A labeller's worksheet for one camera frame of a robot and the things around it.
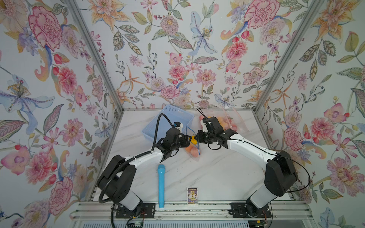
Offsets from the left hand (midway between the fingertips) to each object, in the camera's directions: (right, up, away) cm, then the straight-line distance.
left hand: (192, 137), depth 86 cm
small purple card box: (-1, -31, -7) cm, 32 cm away
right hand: (+1, +1, +1) cm, 2 cm away
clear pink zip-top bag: (+28, +15, +25) cm, 40 cm away
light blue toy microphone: (-19, -23, -2) cm, 30 cm away
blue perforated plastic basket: (-12, +15, +28) cm, 34 cm away
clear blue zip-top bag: (+1, -7, +1) cm, 8 cm away
